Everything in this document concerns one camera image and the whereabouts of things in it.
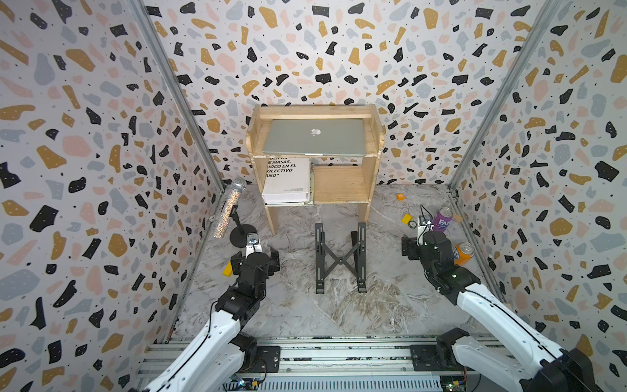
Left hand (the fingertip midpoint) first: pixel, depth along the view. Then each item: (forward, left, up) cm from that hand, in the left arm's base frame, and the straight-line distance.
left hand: (259, 250), depth 80 cm
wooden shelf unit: (+25, -25, +5) cm, 36 cm away
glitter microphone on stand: (+14, +12, +5) cm, 20 cm away
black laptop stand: (+4, -22, -15) cm, 27 cm away
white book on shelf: (+22, -9, +10) cm, 26 cm away
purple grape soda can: (+17, -69, -7) cm, 71 cm away
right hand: (+4, -53, +2) cm, 53 cm away
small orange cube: (+37, -58, -15) cm, 70 cm away
